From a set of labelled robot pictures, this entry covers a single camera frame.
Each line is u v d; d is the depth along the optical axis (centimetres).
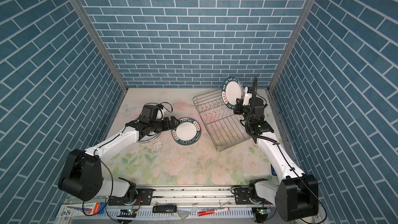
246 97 70
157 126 74
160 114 73
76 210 69
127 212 72
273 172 81
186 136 94
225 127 98
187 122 99
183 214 70
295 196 39
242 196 74
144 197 73
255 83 54
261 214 71
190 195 75
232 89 80
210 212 69
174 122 79
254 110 59
